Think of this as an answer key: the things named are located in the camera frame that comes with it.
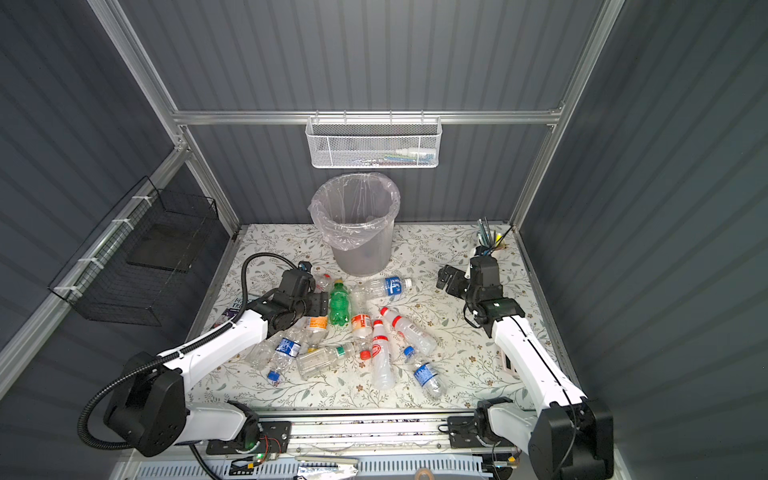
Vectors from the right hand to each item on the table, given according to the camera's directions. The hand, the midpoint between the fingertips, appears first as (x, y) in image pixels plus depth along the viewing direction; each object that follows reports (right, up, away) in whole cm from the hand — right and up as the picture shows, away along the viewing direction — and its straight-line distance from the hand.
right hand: (457, 277), depth 83 cm
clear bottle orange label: (-41, -16, +6) cm, 44 cm away
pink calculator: (+14, -24, -1) cm, 28 cm away
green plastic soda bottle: (-35, -9, +10) cm, 38 cm away
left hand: (-42, -6, +5) cm, 42 cm away
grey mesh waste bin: (-26, +5, +22) cm, 35 cm away
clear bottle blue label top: (-20, -5, +14) cm, 25 cm away
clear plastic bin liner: (-33, +23, +24) cm, 47 cm away
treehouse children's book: (-70, -12, +11) cm, 72 cm away
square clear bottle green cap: (-40, -25, +3) cm, 47 cm away
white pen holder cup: (+17, +11, +22) cm, 30 cm away
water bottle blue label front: (-9, -26, -4) cm, 28 cm away
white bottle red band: (-12, -17, +4) cm, 21 cm away
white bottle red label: (-21, -25, -4) cm, 33 cm away
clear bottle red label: (-27, -13, +5) cm, 31 cm away
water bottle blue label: (-48, -21, +2) cm, 53 cm away
